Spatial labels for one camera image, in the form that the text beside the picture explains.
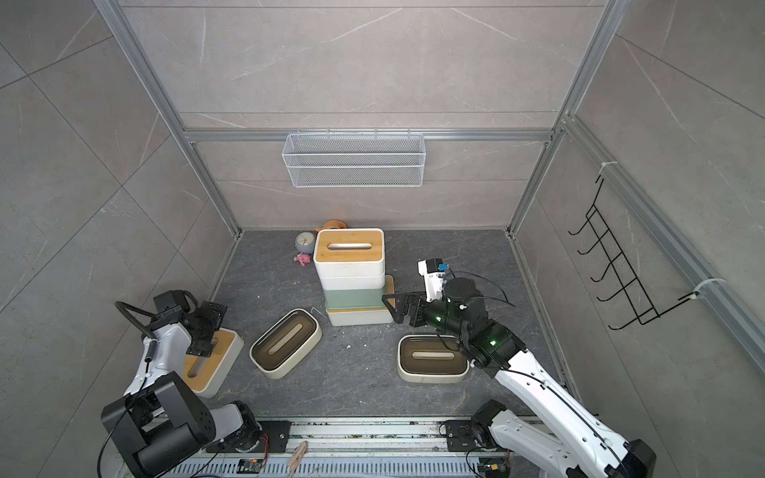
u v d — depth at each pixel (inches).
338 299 33.0
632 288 25.1
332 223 45.2
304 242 43.6
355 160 39.7
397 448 28.7
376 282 30.2
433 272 23.7
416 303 23.3
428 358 32.4
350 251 28.9
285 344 32.8
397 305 23.5
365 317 35.6
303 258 42.5
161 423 17.1
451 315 20.9
